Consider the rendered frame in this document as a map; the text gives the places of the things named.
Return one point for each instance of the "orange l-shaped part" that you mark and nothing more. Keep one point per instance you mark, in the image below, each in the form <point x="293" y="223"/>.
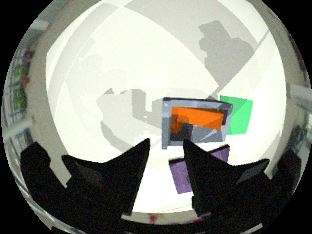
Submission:
<point x="209" y="118"/>

